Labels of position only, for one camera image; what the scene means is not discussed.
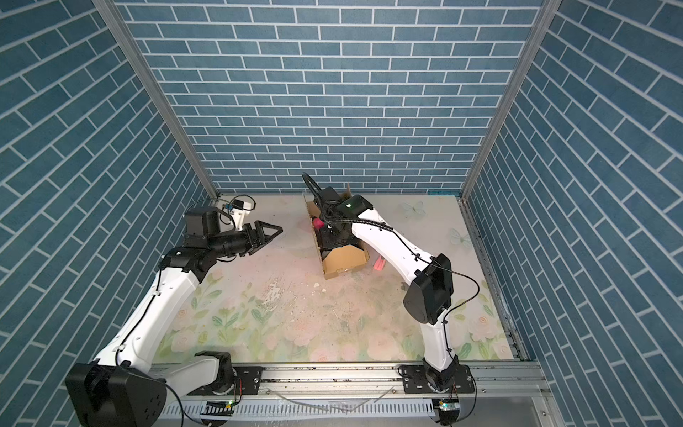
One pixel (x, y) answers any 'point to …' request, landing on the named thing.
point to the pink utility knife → (380, 263)
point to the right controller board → (448, 409)
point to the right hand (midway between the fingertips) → (327, 243)
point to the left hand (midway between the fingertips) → (278, 233)
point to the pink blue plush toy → (318, 224)
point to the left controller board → (219, 408)
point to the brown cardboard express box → (341, 258)
